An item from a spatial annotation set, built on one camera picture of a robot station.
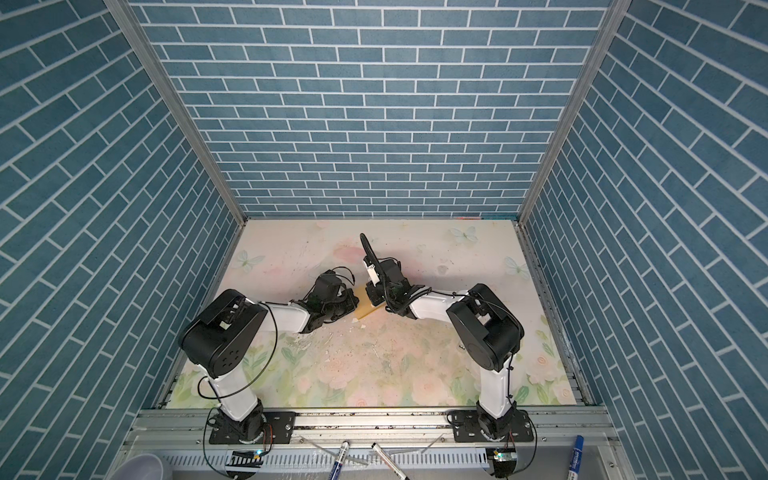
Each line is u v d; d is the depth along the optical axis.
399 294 0.74
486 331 0.50
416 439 0.74
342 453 0.69
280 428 0.73
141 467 0.63
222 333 0.49
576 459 0.69
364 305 0.95
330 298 0.78
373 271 0.83
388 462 0.69
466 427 0.74
